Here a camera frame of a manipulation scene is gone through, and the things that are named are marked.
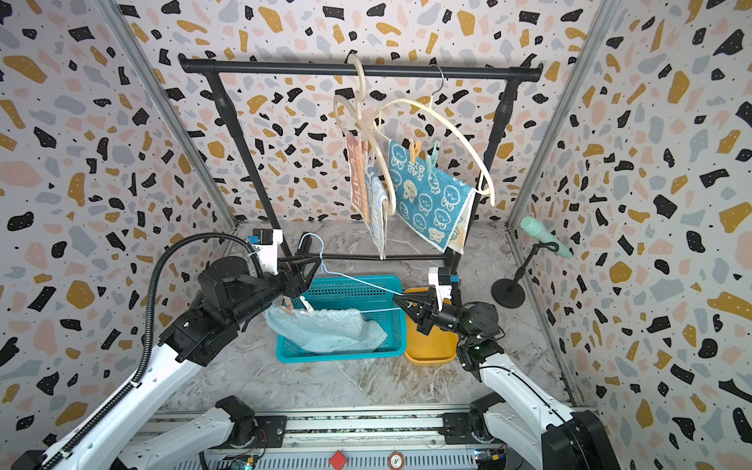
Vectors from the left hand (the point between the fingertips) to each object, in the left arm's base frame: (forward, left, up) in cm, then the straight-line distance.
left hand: (318, 258), depth 65 cm
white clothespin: (-4, +5, -13) cm, 14 cm away
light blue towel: (-7, -2, -21) cm, 23 cm away
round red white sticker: (-34, -17, -36) cm, 52 cm away
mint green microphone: (+11, -53, -2) cm, 54 cm away
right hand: (-7, -18, -8) cm, 21 cm away
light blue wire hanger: (-1, -1, -3) cm, 4 cm away
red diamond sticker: (-34, -3, -35) cm, 49 cm away
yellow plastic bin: (-6, -30, -36) cm, 48 cm away
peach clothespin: (-4, +10, -14) cm, 18 cm away
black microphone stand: (+12, -57, -35) cm, 68 cm away
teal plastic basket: (+11, -10, -34) cm, 37 cm away
